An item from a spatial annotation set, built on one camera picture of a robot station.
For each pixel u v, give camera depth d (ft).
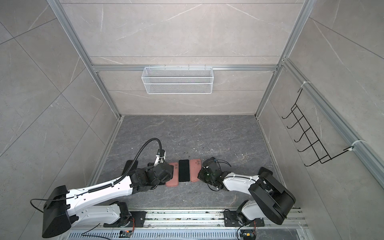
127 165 3.04
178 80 3.31
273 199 1.37
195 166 2.98
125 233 2.31
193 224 2.39
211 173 2.25
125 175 1.70
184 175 2.89
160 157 2.20
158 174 1.90
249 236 2.30
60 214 1.26
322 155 1.89
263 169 3.01
